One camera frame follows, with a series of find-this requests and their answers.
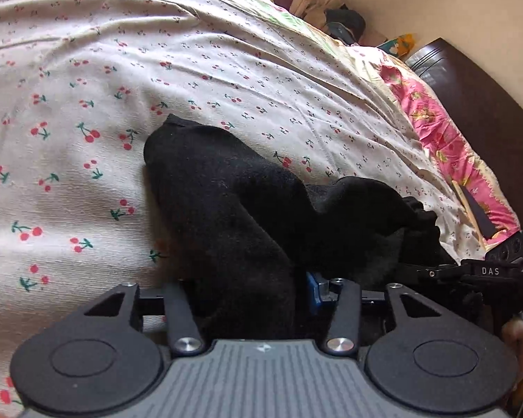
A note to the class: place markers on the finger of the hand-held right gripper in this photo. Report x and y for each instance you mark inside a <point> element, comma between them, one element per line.
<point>436,273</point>

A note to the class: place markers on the wooden stick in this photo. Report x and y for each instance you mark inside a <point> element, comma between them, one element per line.
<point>462,198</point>

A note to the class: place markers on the black pants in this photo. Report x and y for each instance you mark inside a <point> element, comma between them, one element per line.
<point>226,191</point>

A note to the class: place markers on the dark bag by curtain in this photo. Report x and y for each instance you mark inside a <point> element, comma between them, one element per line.
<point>346,24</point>

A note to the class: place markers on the yellow green printed box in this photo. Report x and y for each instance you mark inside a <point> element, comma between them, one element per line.
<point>399,45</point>

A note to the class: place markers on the person's right hand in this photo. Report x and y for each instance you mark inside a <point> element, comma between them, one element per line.
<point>516,339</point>

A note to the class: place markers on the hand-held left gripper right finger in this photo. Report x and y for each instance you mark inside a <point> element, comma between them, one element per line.
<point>314,294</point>

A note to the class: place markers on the pink floral bed sheet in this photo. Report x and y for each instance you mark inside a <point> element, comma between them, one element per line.
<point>431,122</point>

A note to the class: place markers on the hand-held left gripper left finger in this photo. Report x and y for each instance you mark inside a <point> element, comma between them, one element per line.
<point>178,313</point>

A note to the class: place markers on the cherry print bed sheet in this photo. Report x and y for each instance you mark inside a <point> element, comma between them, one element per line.
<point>113,74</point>

